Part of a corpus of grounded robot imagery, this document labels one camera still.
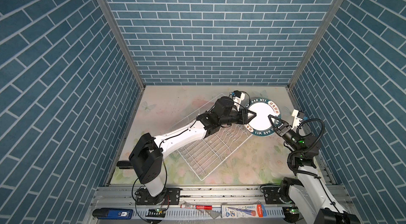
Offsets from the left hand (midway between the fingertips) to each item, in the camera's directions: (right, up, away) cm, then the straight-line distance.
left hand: (254, 115), depth 71 cm
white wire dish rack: (-23, -23, +14) cm, 35 cm away
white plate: (+4, -4, +1) cm, 6 cm away
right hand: (+6, -1, 0) cm, 6 cm away
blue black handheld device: (-61, -41, -5) cm, 74 cm away
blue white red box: (-5, -43, -2) cm, 43 cm away
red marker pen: (-24, -41, -1) cm, 48 cm away
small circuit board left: (-44, -45, +1) cm, 63 cm away
